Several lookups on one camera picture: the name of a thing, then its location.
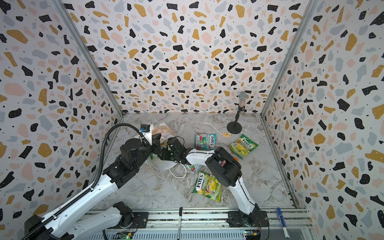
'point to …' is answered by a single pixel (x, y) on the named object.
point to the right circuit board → (252, 235)
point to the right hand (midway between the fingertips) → (156, 153)
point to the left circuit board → (124, 235)
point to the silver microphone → (242, 97)
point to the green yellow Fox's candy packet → (242, 146)
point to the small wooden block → (226, 134)
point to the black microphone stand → (235, 127)
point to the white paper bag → (160, 132)
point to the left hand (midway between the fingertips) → (160, 132)
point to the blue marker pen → (283, 223)
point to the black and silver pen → (180, 216)
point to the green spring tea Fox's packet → (208, 186)
